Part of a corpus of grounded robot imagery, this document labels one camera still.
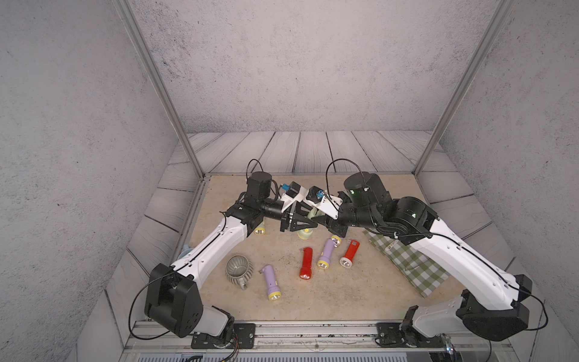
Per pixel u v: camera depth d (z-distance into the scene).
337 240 0.94
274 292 0.79
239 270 0.87
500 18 0.71
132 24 0.73
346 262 0.87
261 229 0.96
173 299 0.41
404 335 0.65
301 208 0.68
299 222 0.63
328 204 0.49
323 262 0.87
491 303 0.39
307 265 0.86
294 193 0.57
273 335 0.74
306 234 0.68
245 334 0.73
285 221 0.60
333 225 0.53
